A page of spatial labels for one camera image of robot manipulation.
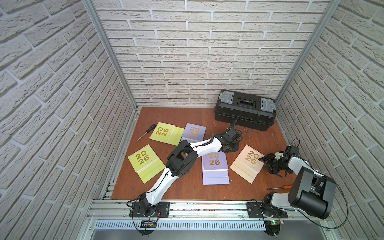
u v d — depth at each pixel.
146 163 0.88
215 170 0.85
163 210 0.73
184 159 0.57
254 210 0.73
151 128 1.06
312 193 0.45
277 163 0.75
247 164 0.89
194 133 1.03
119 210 0.75
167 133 1.03
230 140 0.75
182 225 0.77
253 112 0.96
